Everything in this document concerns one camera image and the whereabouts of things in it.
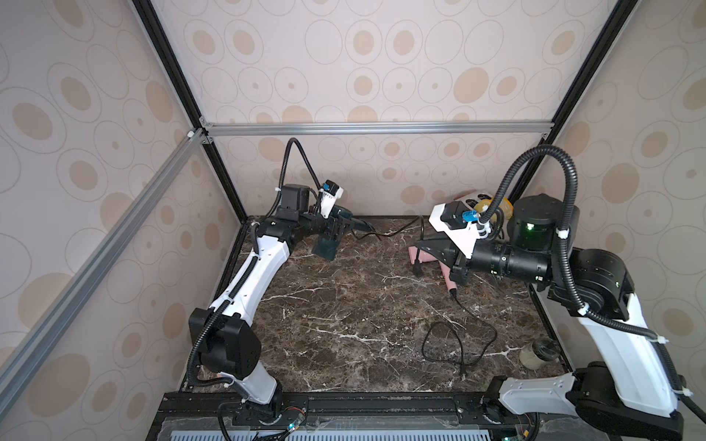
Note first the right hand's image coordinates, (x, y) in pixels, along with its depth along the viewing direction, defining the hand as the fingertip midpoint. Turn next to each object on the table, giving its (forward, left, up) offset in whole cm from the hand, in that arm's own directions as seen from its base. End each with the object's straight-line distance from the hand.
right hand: (418, 246), depth 49 cm
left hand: (+24, +15, -16) cm, 32 cm away
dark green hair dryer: (+17, +21, -21) cm, 34 cm away
